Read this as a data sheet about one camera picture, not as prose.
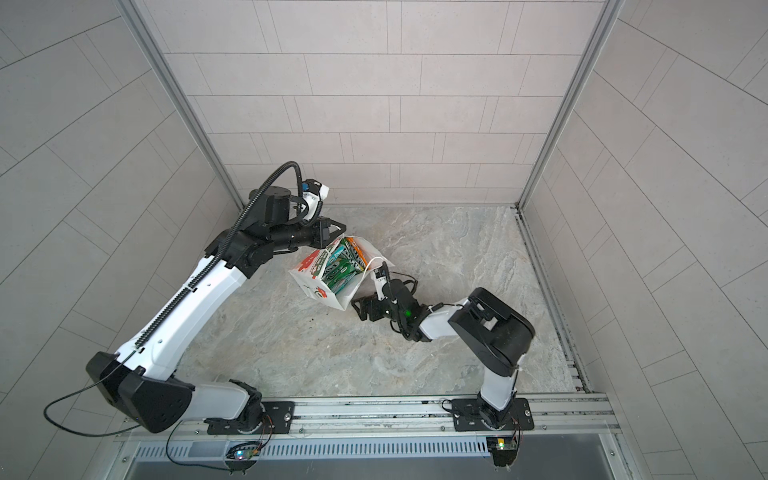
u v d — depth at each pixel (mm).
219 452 689
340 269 846
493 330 483
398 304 674
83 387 364
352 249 887
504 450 680
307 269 797
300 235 585
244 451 640
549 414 725
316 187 611
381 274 787
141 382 365
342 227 683
